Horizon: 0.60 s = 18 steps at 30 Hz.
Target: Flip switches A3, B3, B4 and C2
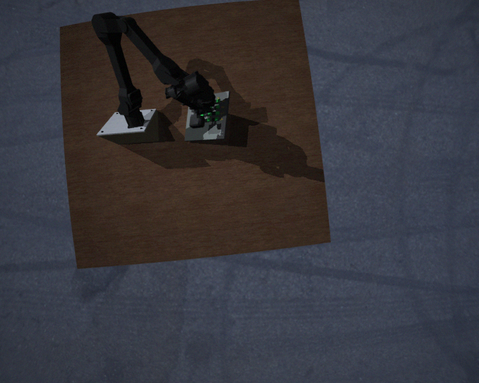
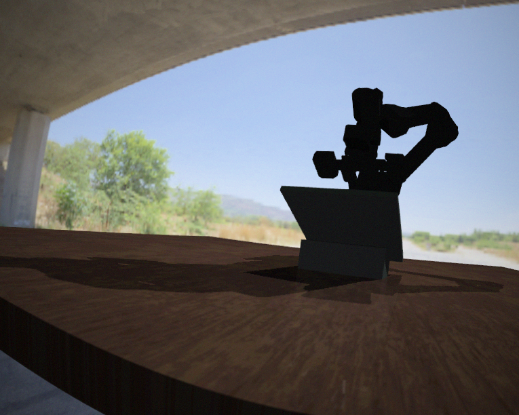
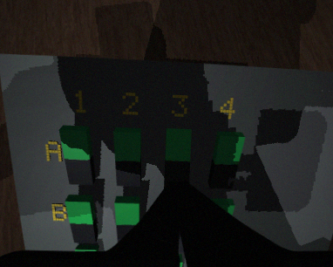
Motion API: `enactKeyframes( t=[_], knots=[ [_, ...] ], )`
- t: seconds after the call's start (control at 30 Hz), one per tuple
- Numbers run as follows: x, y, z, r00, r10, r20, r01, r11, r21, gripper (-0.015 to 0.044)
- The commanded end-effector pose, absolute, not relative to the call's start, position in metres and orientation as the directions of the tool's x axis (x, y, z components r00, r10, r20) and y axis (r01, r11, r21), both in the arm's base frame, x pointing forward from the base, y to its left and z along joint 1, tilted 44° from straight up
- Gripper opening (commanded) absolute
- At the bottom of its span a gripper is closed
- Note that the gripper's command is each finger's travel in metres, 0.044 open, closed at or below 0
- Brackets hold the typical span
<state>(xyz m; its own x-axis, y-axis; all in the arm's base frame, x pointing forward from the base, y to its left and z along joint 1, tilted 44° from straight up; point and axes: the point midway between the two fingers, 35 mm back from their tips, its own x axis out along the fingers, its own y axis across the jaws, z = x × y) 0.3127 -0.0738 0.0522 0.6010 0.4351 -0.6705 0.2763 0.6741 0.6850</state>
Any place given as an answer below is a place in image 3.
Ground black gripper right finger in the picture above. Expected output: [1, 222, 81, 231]
[178, 181, 333, 267]

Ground grey switch panel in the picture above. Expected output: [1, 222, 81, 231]
[0, 53, 333, 251]

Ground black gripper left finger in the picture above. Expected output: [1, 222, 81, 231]
[0, 181, 181, 267]

